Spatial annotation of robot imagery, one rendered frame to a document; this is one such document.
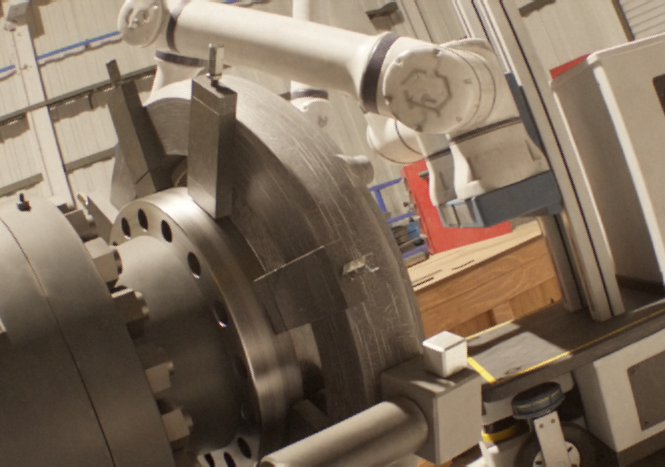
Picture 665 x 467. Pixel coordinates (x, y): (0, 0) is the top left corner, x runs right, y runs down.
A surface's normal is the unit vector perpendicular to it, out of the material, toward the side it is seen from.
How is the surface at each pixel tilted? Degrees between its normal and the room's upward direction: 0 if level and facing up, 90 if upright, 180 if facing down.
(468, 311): 90
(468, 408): 112
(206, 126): 90
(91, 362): 83
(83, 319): 72
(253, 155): 90
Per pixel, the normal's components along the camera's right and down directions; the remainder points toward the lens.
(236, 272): 0.40, -0.47
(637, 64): 0.02, 0.02
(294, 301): -0.77, 0.29
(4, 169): 0.44, -0.14
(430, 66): -0.26, 0.08
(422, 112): -0.31, 0.30
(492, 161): -0.32, -0.26
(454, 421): 0.62, 0.20
